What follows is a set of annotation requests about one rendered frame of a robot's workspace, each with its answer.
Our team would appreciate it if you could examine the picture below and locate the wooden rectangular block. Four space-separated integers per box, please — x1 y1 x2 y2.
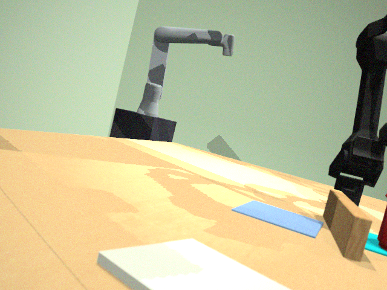
322 189 372 262

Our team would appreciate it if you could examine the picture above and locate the red cup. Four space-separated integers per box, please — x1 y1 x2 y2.
377 206 387 251

